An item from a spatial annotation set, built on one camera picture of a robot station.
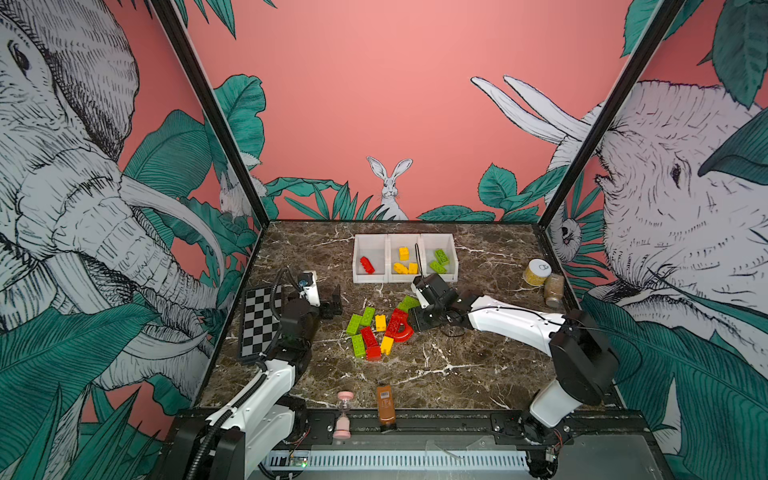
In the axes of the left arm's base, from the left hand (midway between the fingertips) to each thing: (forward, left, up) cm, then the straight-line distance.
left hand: (325, 281), depth 83 cm
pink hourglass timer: (-33, -6, -14) cm, 36 cm away
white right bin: (+25, -36, -13) cm, 46 cm away
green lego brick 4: (-7, -7, -15) cm, 17 cm away
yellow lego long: (+14, -23, -14) cm, 30 cm away
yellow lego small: (-7, -15, -14) cm, 22 cm away
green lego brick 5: (-14, -9, -15) cm, 22 cm away
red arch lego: (-8, -21, -15) cm, 27 cm away
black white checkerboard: (-6, +21, -12) cm, 25 cm away
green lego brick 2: (+15, -37, -17) cm, 43 cm away
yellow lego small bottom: (+14, -27, -15) cm, 34 cm away
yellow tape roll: (+9, -70, -12) cm, 71 cm away
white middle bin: (+25, -21, -14) cm, 36 cm away
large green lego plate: (+1, -25, -16) cm, 29 cm away
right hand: (-8, -24, -9) cm, 27 cm away
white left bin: (+23, -13, -14) cm, 30 cm away
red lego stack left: (-15, -13, -16) cm, 25 cm away
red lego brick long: (+16, -10, -14) cm, 24 cm away
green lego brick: (+18, -38, -15) cm, 45 cm away
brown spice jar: (+2, -73, -13) cm, 74 cm away
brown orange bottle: (-31, -16, -13) cm, 38 cm away
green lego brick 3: (-4, -11, -15) cm, 19 cm away
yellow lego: (-14, -17, -14) cm, 26 cm away
